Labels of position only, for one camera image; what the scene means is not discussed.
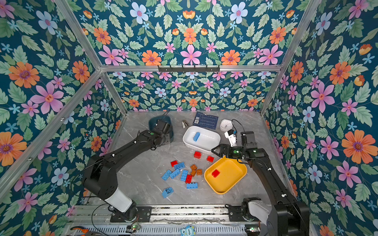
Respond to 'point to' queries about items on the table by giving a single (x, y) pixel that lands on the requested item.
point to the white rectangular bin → (201, 138)
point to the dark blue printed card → (205, 120)
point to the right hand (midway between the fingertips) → (218, 150)
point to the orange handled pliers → (84, 230)
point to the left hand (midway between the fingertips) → (167, 135)
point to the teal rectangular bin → (153, 120)
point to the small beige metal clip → (184, 123)
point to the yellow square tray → (232, 171)
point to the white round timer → (226, 125)
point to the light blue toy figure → (188, 231)
